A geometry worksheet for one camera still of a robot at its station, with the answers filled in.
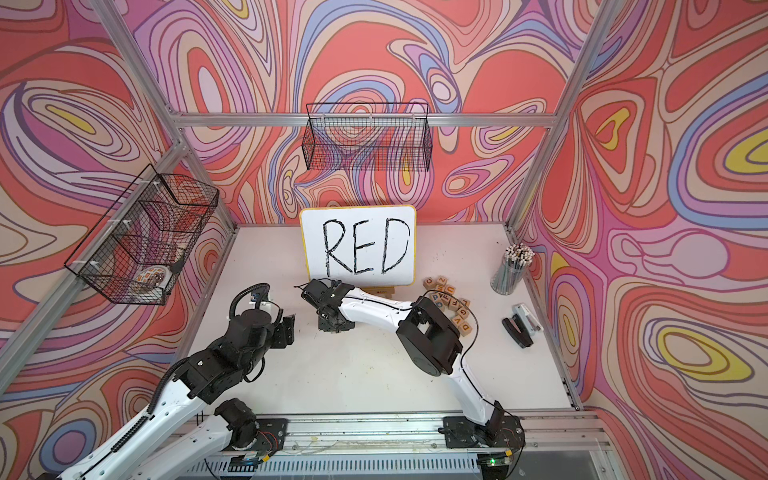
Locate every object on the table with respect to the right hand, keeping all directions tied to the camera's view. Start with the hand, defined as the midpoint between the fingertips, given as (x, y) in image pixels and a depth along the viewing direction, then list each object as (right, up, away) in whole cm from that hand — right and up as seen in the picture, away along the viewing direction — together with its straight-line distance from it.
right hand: (335, 331), depth 90 cm
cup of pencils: (+54, +19, 0) cm, 58 cm away
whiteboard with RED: (+11, +26, +1) cm, 28 cm away
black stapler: (+58, +2, +1) cm, 58 cm away
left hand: (-10, +7, -14) cm, 18 cm away
